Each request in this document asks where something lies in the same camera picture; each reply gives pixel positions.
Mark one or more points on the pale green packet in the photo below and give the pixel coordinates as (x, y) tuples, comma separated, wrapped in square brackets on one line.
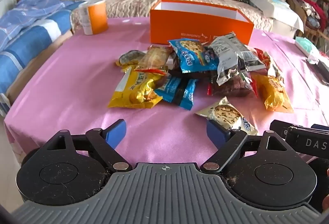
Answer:
[(307, 46)]

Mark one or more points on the white box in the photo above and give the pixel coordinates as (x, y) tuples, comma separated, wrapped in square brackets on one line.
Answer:
[(277, 10)]

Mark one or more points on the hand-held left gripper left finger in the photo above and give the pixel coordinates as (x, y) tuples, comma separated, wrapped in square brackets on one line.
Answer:
[(115, 132)]

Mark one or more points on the orange cardboard box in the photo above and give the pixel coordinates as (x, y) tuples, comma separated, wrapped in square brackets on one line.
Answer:
[(180, 26)]

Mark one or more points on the long yellow snack packet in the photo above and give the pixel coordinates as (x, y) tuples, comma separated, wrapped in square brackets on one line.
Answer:
[(136, 90)]

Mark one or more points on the blue striped blanket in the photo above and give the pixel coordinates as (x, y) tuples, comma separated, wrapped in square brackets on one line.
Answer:
[(33, 46)]

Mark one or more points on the orange and white cup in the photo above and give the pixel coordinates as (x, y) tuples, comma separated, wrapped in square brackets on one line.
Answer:
[(97, 18)]

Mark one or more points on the silver foil snack packet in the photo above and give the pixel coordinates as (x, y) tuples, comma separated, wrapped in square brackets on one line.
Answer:
[(234, 57)]

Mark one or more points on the beige cookie packet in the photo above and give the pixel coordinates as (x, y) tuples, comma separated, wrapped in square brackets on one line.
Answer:
[(226, 113)]

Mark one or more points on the blue cookie packet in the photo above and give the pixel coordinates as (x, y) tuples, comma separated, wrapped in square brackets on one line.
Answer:
[(192, 55)]

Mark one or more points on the red cloth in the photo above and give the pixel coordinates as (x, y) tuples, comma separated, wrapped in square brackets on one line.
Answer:
[(305, 3)]

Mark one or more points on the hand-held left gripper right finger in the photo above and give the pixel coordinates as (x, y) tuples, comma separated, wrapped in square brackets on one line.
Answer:
[(216, 132)]

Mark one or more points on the dark brown clear packet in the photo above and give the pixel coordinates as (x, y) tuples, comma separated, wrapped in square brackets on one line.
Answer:
[(231, 86)]

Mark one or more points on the sesame cake packet brown label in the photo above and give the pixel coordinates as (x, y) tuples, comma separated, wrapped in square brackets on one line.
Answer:
[(129, 57)]

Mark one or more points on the crinkled yellow orange packet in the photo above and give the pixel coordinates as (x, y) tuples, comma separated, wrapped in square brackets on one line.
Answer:
[(275, 93)]

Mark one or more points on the blue black wafer packet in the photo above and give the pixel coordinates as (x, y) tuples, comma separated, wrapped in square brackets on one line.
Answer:
[(177, 90)]

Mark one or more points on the beige quilted sofa cover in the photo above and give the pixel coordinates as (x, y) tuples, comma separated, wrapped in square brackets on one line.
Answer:
[(128, 3)]

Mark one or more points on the light blue plaid sheet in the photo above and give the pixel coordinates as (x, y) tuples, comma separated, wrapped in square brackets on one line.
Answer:
[(28, 10)]

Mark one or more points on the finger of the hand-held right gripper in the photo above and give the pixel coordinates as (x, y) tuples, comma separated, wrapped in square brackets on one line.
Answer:
[(279, 129)]

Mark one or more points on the clear tan pastry packet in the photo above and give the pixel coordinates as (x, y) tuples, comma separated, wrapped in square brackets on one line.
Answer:
[(154, 58)]

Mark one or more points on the black flat object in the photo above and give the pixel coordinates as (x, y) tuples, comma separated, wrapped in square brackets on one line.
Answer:
[(322, 69)]

